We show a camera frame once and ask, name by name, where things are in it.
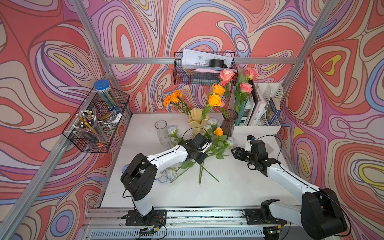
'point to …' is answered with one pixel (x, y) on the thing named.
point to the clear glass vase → (162, 131)
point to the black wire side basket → (108, 118)
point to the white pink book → (259, 109)
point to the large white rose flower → (231, 143)
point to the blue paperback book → (276, 112)
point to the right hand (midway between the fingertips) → (236, 154)
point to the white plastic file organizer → (268, 90)
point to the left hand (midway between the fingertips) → (203, 155)
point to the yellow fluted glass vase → (197, 120)
